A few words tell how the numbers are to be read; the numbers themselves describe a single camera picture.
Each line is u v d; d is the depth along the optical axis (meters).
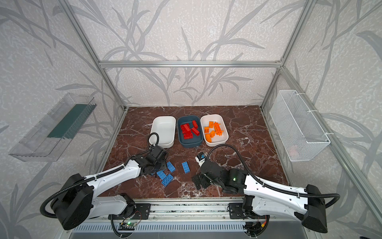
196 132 1.02
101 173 0.48
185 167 0.87
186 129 1.02
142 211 0.73
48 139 0.64
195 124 1.06
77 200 0.41
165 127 1.08
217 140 1.00
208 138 1.01
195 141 0.97
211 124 1.08
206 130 1.02
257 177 0.49
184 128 1.03
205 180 0.64
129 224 0.71
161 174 0.84
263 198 0.60
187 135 1.02
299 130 0.63
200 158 0.64
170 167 0.88
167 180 0.83
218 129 1.02
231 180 0.52
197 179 0.64
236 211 0.74
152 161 0.66
